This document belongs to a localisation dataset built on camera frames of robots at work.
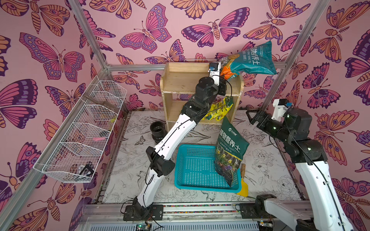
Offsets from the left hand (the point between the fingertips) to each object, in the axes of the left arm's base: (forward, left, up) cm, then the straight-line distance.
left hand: (226, 73), depth 66 cm
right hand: (-16, -10, -11) cm, 22 cm away
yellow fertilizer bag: (-2, +1, -22) cm, 22 cm away
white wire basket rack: (-29, +69, -24) cm, 79 cm away
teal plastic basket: (-26, +14, -50) cm, 58 cm away
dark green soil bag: (-23, -4, -25) cm, 34 cm away
